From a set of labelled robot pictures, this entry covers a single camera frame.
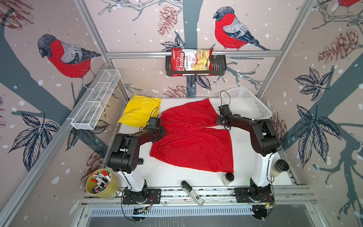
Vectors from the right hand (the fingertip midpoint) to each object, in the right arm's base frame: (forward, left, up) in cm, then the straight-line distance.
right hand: (219, 121), depth 104 cm
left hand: (-12, +41, +2) cm, 43 cm away
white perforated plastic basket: (+22, -21, 0) cm, 31 cm away
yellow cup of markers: (-48, +64, +12) cm, 81 cm away
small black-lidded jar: (-42, +1, +8) cm, 42 cm away
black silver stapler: (-46, +24, +4) cm, 51 cm away
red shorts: (-15, +20, +1) cm, 25 cm away
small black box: (-33, +52, +3) cm, 61 cm away
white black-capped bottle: (-35, -26, +9) cm, 44 cm away
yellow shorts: (+7, +64, +5) cm, 64 cm away
